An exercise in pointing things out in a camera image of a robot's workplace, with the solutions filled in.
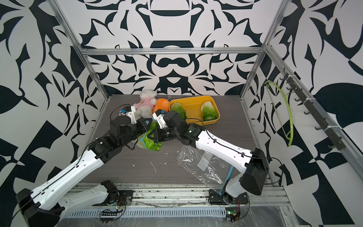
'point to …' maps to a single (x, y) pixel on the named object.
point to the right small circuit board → (232, 213)
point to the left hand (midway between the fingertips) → (152, 116)
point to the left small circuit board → (107, 217)
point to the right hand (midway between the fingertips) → (147, 134)
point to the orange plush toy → (162, 104)
